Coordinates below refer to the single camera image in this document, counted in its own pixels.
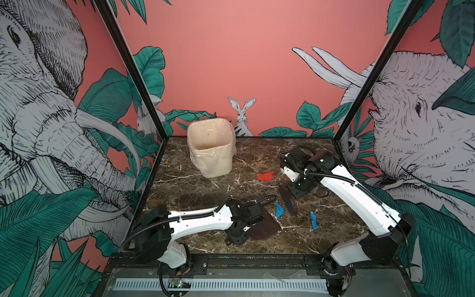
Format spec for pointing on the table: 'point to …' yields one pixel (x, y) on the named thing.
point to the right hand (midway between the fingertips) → (293, 189)
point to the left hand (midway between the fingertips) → (237, 236)
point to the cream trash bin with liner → (212, 143)
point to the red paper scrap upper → (267, 176)
